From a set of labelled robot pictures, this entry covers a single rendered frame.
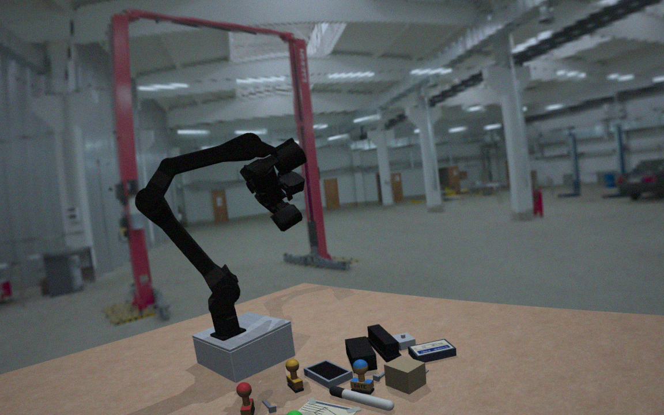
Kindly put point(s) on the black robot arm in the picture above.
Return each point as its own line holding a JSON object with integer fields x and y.
{"x": 150, "y": 201}

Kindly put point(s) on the white inspection card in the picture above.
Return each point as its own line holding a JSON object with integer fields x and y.
{"x": 313, "y": 407}

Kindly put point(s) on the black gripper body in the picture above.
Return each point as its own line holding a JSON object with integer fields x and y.
{"x": 287, "y": 215}

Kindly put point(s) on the red rubber stamp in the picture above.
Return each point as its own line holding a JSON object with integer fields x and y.
{"x": 244, "y": 390}

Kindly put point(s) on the grey cylinder with black end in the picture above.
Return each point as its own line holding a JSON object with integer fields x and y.
{"x": 365, "y": 399}

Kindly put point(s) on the blue and brown rubber stamp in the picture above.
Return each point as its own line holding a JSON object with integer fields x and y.
{"x": 360, "y": 384}

